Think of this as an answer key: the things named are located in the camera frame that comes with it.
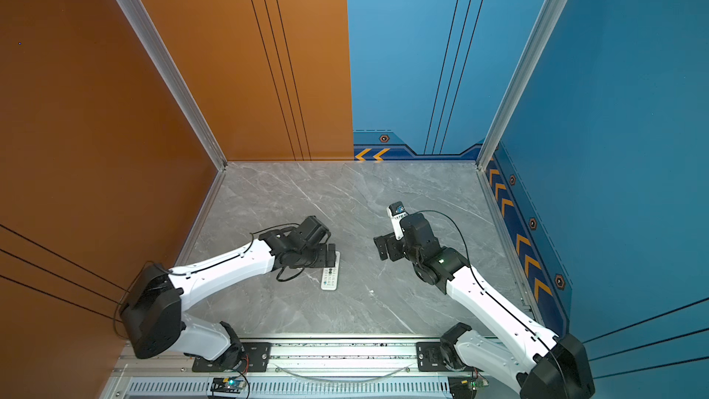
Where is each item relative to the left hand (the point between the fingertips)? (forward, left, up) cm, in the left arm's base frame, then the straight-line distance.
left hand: (327, 255), depth 84 cm
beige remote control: (-4, -1, -6) cm, 7 cm away
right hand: (+3, -18, +9) cm, 20 cm away
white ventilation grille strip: (-33, +1, -8) cm, 34 cm away
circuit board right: (-32, -38, -9) cm, 50 cm away
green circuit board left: (-32, +24, -9) cm, 41 cm away
